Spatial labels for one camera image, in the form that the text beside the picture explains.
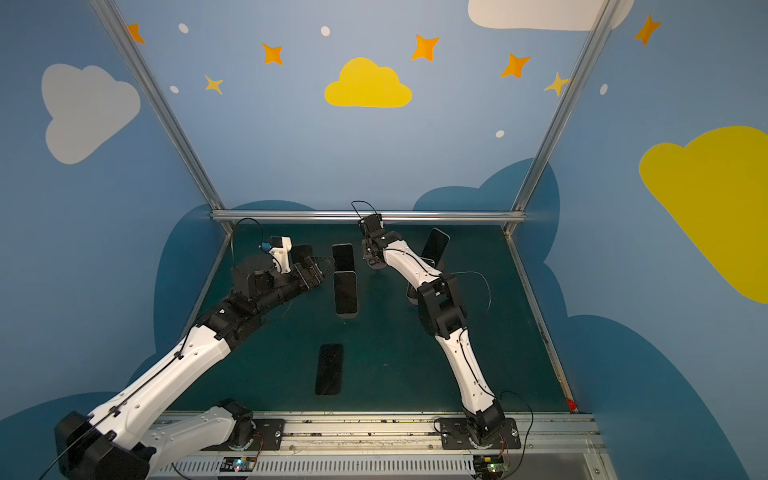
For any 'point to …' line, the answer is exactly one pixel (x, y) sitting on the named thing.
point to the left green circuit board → (237, 464)
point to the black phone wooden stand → (436, 246)
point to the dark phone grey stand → (329, 370)
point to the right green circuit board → (488, 464)
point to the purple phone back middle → (343, 256)
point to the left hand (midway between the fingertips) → (329, 266)
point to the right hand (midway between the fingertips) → (378, 244)
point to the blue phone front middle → (345, 294)
